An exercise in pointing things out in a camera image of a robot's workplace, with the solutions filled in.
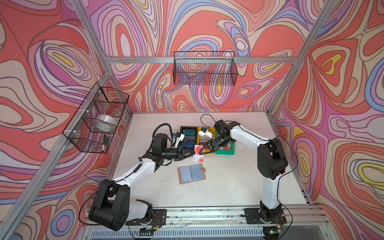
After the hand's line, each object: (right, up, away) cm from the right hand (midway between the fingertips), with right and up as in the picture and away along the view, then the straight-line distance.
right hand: (202, 156), depth 77 cm
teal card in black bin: (-8, +11, +27) cm, 31 cm away
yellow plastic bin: (+1, +6, +19) cm, 20 cm away
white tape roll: (-48, +20, -4) cm, 52 cm away
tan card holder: (-6, -13, +11) cm, 18 cm away
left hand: (-5, +1, -1) cm, 5 cm away
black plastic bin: (-7, +7, +23) cm, 25 cm away
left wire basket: (-55, +15, -4) cm, 58 cm away
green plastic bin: (+18, 0, +19) cm, 26 cm away
